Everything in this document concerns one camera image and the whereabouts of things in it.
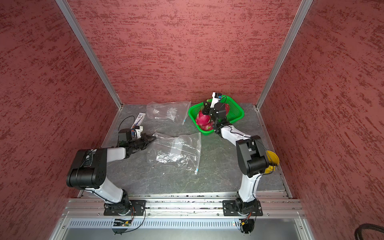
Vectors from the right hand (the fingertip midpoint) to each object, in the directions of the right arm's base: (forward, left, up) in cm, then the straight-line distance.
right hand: (204, 103), depth 92 cm
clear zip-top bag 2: (-25, +14, -15) cm, 33 cm away
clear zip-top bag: (+13, +21, -21) cm, 32 cm away
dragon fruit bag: (-9, +1, -5) cm, 10 cm away
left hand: (-17, +31, -14) cm, 38 cm away
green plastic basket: (+7, -25, -17) cm, 32 cm away
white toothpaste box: (+4, +49, -20) cm, 53 cm away
